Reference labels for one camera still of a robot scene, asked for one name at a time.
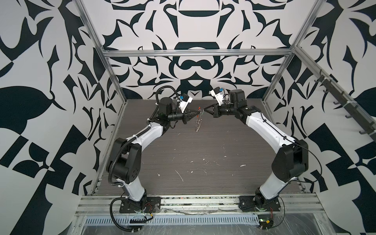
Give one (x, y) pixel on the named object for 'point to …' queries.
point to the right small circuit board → (265, 222)
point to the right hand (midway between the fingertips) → (205, 106)
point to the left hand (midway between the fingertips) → (198, 109)
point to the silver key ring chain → (199, 123)
